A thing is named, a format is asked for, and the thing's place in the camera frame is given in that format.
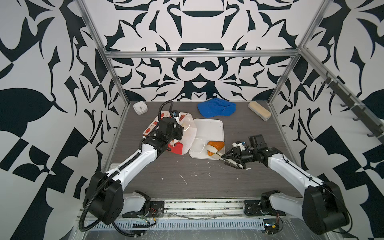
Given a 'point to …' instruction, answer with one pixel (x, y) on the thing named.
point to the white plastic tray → (208, 130)
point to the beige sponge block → (259, 111)
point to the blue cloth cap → (216, 107)
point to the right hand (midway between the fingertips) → (225, 159)
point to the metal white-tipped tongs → (212, 149)
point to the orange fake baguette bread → (218, 145)
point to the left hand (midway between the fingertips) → (180, 122)
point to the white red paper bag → (179, 146)
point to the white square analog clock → (140, 108)
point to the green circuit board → (270, 226)
